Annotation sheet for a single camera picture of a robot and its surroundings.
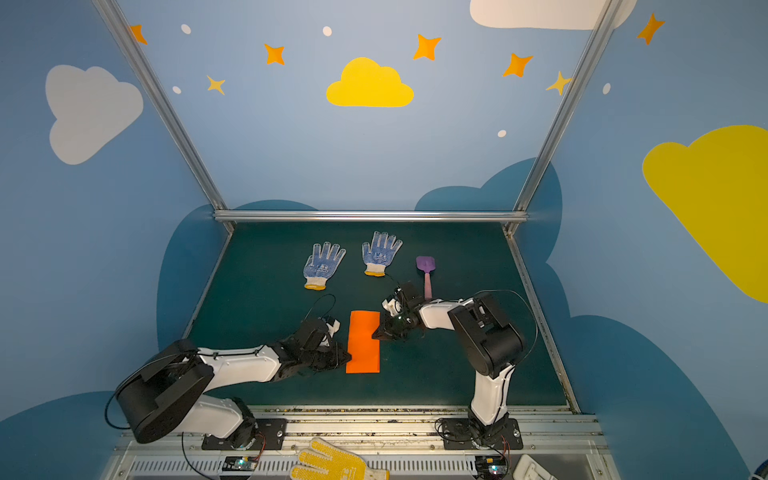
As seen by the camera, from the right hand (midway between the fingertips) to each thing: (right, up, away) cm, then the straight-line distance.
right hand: (373, 336), depth 92 cm
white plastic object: (+37, -25, -23) cm, 50 cm away
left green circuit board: (-32, -26, -20) cm, 46 cm away
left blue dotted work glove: (-20, +22, +18) cm, 35 cm away
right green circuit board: (+30, -26, -21) cm, 45 cm away
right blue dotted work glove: (+2, +26, +22) cm, 34 cm away
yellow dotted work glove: (-11, -24, -22) cm, 34 cm away
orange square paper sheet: (-3, -4, -1) cm, 5 cm away
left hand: (-5, -5, -7) cm, 10 cm away
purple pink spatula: (+19, +22, +16) cm, 33 cm away
